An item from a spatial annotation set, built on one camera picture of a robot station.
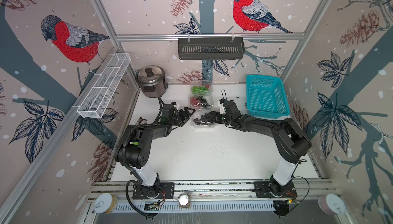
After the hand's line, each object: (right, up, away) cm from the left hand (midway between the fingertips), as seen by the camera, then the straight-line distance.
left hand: (195, 111), depth 91 cm
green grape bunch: (+3, +15, +19) cm, 24 cm away
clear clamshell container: (+2, -4, +10) cm, 11 cm away
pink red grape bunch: (-1, +5, +11) cm, 13 cm away
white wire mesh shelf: (-48, +5, -21) cm, 52 cm away
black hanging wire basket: (+10, +42, +12) cm, 45 cm away
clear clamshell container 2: (+3, +6, +14) cm, 16 cm away
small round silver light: (-3, -35, -29) cm, 45 cm away
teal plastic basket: (+54, +8, +23) cm, 59 cm away
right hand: (+10, -3, +2) cm, 11 cm away
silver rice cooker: (-29, +19, +9) cm, 36 cm away
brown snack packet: (-36, -7, +7) cm, 37 cm away
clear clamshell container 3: (+9, +19, +26) cm, 33 cm away
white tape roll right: (+61, -39, -25) cm, 77 cm away
